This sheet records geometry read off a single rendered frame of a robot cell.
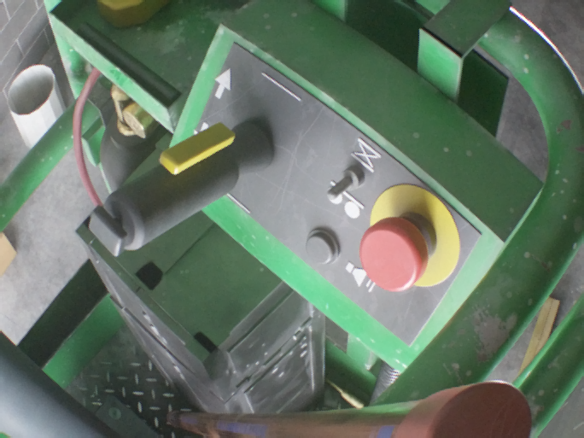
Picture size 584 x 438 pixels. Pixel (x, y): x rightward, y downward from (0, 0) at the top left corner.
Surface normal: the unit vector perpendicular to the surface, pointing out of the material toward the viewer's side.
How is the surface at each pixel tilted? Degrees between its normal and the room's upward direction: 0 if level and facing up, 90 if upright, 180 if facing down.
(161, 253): 0
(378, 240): 58
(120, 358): 0
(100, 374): 0
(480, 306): 27
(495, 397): 16
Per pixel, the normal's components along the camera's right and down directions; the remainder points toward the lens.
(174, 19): -0.03, -0.39
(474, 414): 0.18, -0.21
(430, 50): -0.67, 0.69
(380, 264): -0.59, 0.37
